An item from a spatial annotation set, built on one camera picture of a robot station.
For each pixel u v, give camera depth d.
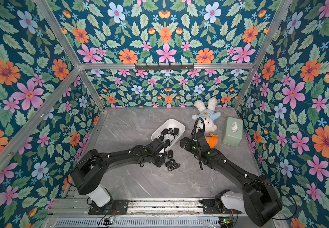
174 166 0.86
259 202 0.41
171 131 1.04
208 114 1.04
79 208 0.75
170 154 0.93
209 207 0.73
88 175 0.45
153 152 0.69
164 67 0.93
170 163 0.88
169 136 1.01
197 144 0.64
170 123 1.07
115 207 0.73
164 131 1.03
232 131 0.95
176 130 1.04
